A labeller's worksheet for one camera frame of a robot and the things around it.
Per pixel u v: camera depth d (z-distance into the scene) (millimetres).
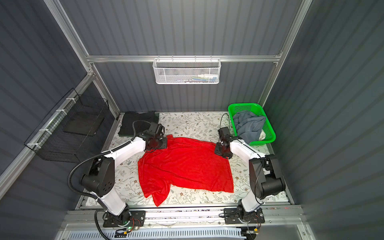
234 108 1156
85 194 481
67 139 718
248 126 955
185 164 917
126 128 1081
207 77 912
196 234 771
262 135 1018
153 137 733
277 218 744
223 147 678
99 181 467
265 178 459
